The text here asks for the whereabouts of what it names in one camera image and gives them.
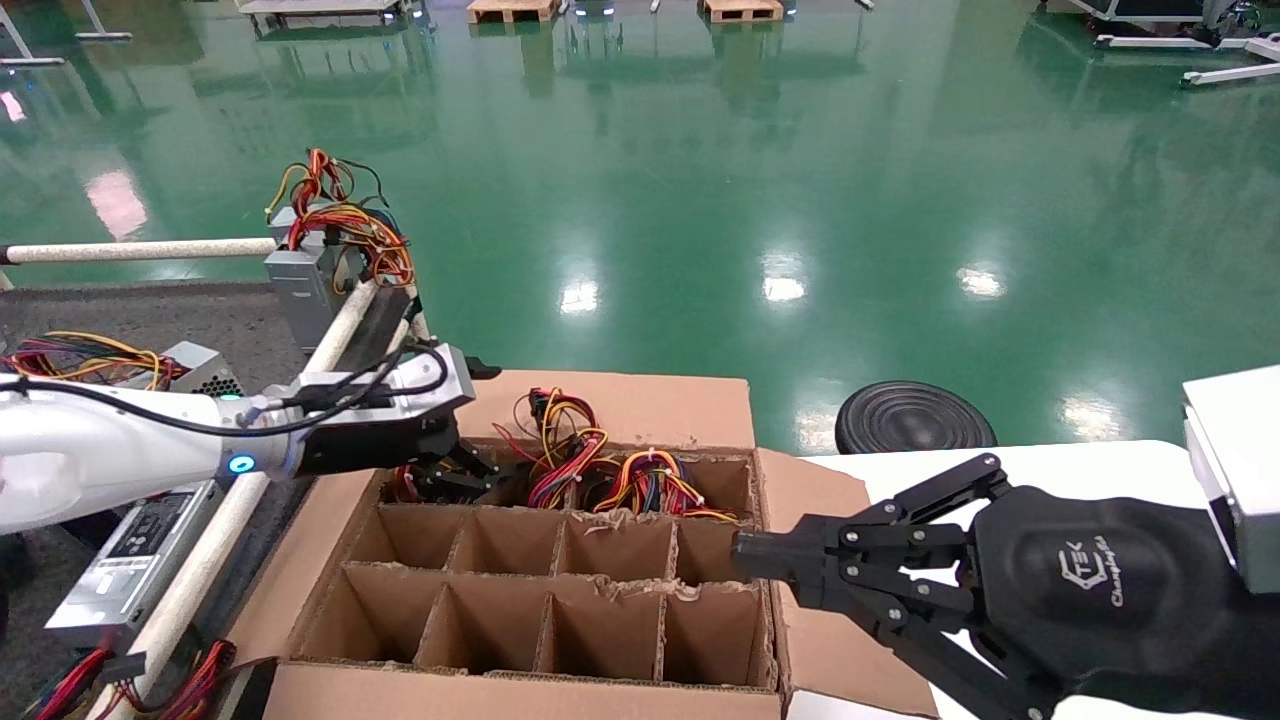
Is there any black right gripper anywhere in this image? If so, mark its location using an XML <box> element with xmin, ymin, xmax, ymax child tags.
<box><xmin>733</xmin><ymin>453</ymin><xmax>1280</xmax><ymax>720</ymax></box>

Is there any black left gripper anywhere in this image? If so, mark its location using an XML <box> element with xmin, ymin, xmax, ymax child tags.
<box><xmin>295</xmin><ymin>412</ymin><xmax>501</xmax><ymax>504</ymax></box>

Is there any grey power supply with wires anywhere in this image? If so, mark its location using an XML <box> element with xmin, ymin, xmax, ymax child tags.
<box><xmin>575</xmin><ymin>448</ymin><xmax>741</xmax><ymax>523</ymax></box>
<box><xmin>263</xmin><ymin>148</ymin><xmax>417</xmax><ymax>356</ymax></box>
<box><xmin>490</xmin><ymin>387</ymin><xmax>613</xmax><ymax>511</ymax></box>
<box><xmin>390</xmin><ymin>465</ymin><xmax>441</xmax><ymax>504</ymax></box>

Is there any cardboard box with dividers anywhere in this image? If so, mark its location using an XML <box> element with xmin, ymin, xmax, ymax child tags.
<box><xmin>228</xmin><ymin>368</ymin><xmax>941</xmax><ymax>720</ymax></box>

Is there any black round ribbed disc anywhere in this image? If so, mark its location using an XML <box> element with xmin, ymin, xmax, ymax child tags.
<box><xmin>835</xmin><ymin>380</ymin><xmax>998</xmax><ymax>457</ymax></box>

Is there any power supply with round vent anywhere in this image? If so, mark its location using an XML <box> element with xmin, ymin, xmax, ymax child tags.
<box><xmin>0</xmin><ymin>330</ymin><xmax>247</xmax><ymax>401</ymax></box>

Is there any grey foam cart mat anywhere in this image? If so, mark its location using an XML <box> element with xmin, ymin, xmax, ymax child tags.
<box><xmin>0</xmin><ymin>280</ymin><xmax>411</xmax><ymax>706</ymax></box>

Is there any flat power supply with label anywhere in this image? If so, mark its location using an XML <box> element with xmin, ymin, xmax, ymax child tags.
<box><xmin>30</xmin><ymin>480</ymin><xmax>241</xmax><ymax>720</ymax></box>

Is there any wooden pallet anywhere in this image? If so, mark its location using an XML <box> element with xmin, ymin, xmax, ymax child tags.
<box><xmin>700</xmin><ymin>0</ymin><xmax>784</xmax><ymax>24</ymax></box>
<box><xmin>467</xmin><ymin>0</ymin><xmax>558</xmax><ymax>25</ymax></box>

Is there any grey low platform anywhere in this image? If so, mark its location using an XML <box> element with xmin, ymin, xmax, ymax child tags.
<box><xmin>237</xmin><ymin>0</ymin><xmax>406</xmax><ymax>21</ymax></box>

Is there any white metal stand leg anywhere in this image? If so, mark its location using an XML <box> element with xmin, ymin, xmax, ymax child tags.
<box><xmin>75</xmin><ymin>0</ymin><xmax>132</xmax><ymax>43</ymax></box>
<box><xmin>1180</xmin><ymin>60</ymin><xmax>1280</xmax><ymax>91</ymax></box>
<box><xmin>1095</xmin><ymin>33</ymin><xmax>1280</xmax><ymax>57</ymax></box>
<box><xmin>0</xmin><ymin>0</ymin><xmax>66</xmax><ymax>69</ymax></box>

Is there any dark machine base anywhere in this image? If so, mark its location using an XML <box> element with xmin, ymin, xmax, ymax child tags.
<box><xmin>1040</xmin><ymin>0</ymin><xmax>1261</xmax><ymax>31</ymax></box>

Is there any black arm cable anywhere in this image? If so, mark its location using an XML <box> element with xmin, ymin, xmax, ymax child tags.
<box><xmin>0</xmin><ymin>345</ymin><xmax>451</xmax><ymax>441</ymax></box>

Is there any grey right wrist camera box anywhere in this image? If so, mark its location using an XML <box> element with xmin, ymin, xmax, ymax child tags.
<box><xmin>1182</xmin><ymin>365</ymin><xmax>1280</xmax><ymax>596</ymax></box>

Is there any white pipe cart frame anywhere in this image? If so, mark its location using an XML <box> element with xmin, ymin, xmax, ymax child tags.
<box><xmin>0</xmin><ymin>238</ymin><xmax>441</xmax><ymax>720</ymax></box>

